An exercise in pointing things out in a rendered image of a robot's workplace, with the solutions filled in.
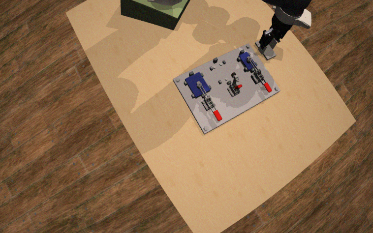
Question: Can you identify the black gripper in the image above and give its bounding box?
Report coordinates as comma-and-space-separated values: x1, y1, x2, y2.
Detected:
258, 14, 293, 54

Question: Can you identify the blue rectangular plate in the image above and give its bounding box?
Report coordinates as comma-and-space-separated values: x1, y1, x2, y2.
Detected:
185, 72, 210, 98

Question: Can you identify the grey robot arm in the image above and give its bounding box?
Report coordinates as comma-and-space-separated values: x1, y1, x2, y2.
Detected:
147, 0, 311, 29

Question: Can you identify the blue metal block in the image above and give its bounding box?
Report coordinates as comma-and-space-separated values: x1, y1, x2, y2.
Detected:
238, 52, 253, 72

